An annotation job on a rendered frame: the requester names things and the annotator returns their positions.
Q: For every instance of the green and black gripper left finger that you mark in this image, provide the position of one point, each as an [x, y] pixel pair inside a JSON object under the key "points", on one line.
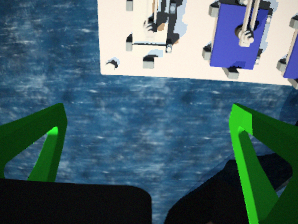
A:
{"points": [[17, 135]]}

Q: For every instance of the blue rectangular block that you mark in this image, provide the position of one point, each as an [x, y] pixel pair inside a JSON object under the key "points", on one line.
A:
{"points": [[225, 49], [291, 69]]}

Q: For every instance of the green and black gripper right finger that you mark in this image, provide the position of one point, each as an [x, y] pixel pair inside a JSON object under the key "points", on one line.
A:
{"points": [[259, 194]]}

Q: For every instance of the white fixture plate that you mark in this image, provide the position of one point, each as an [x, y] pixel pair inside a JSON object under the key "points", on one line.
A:
{"points": [[190, 29]]}

